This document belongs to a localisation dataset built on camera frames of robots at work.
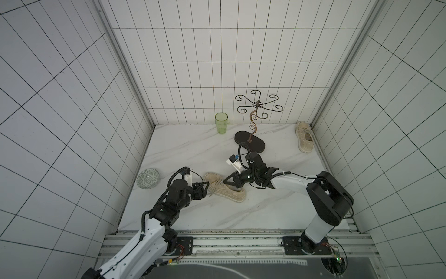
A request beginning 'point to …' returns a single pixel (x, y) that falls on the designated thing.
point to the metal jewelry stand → (255, 142)
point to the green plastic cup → (221, 122)
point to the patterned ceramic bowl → (147, 178)
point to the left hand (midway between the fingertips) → (202, 186)
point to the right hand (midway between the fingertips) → (225, 176)
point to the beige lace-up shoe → (217, 186)
